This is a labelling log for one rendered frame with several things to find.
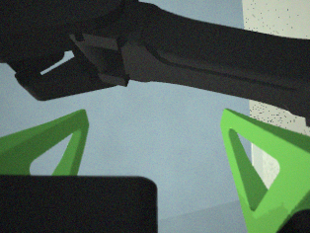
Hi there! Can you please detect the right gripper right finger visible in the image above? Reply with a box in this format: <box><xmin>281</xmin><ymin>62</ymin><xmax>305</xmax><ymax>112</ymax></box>
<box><xmin>220</xmin><ymin>109</ymin><xmax>310</xmax><ymax>233</ymax></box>

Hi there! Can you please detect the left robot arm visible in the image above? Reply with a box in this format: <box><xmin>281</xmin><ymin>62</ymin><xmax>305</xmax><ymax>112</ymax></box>
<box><xmin>0</xmin><ymin>0</ymin><xmax>310</xmax><ymax>127</ymax></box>

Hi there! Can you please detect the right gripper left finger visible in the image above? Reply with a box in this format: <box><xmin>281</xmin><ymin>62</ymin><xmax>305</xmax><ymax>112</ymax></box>
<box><xmin>0</xmin><ymin>110</ymin><xmax>89</xmax><ymax>176</ymax></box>

